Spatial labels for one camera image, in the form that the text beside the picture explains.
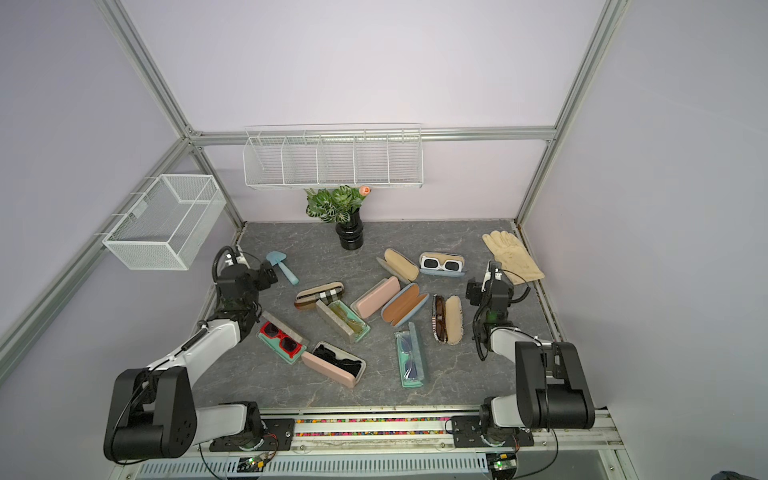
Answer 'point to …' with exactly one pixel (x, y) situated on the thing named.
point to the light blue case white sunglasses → (443, 256)
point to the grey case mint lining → (330, 318)
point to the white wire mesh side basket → (168, 225)
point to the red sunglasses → (288, 344)
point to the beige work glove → (515, 262)
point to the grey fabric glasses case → (400, 266)
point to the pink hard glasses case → (371, 300)
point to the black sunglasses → (352, 366)
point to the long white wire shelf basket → (340, 155)
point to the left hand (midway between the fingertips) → (251, 265)
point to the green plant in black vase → (339, 205)
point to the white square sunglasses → (428, 262)
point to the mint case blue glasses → (409, 358)
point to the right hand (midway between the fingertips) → (489, 277)
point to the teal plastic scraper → (275, 258)
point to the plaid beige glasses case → (328, 293)
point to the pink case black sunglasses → (332, 371)
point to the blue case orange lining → (404, 305)
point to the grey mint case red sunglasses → (274, 343)
